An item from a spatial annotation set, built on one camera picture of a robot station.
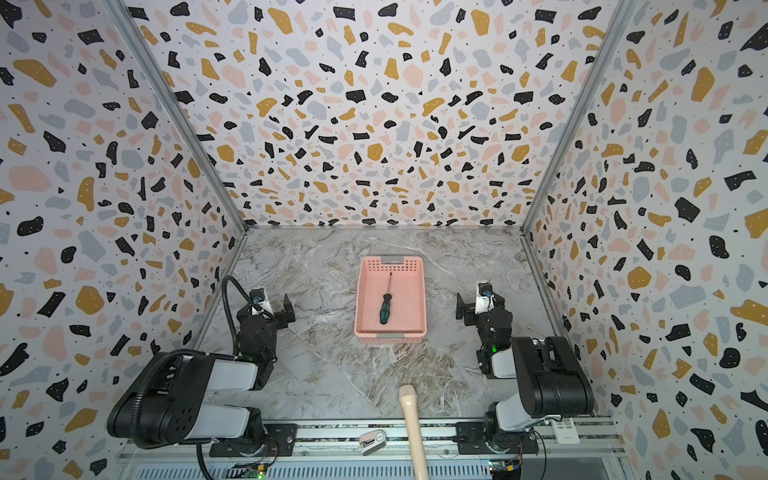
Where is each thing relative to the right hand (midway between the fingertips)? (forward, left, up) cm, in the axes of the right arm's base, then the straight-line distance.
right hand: (473, 286), depth 90 cm
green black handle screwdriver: (-1, +27, -10) cm, 28 cm away
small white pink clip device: (-39, +28, -9) cm, 49 cm away
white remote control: (-36, -20, -10) cm, 43 cm away
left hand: (-4, +61, +1) cm, 61 cm away
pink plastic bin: (-4, +19, -12) cm, 23 cm away
